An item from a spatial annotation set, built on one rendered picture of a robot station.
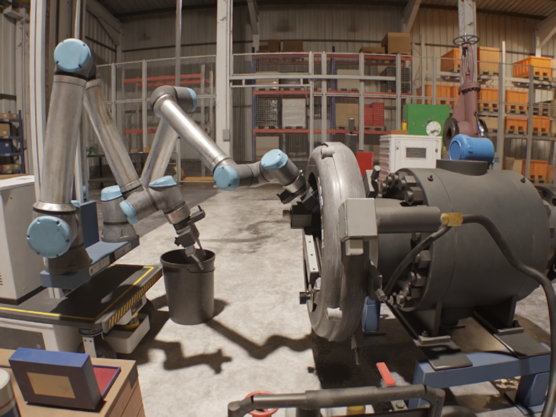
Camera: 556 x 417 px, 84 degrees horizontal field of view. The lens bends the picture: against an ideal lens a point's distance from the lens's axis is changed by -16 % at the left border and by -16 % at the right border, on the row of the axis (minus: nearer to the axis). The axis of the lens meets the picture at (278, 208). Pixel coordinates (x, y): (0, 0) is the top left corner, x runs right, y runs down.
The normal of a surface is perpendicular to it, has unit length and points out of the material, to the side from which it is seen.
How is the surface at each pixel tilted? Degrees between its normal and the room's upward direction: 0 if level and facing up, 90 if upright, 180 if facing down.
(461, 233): 72
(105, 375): 0
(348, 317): 114
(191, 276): 93
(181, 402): 0
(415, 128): 90
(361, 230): 68
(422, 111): 90
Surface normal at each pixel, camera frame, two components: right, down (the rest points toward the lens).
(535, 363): 0.04, 0.17
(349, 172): 0.01, -0.62
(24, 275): 1.00, 0.00
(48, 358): 0.00, -0.96
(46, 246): 0.35, 0.25
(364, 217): 0.04, -0.22
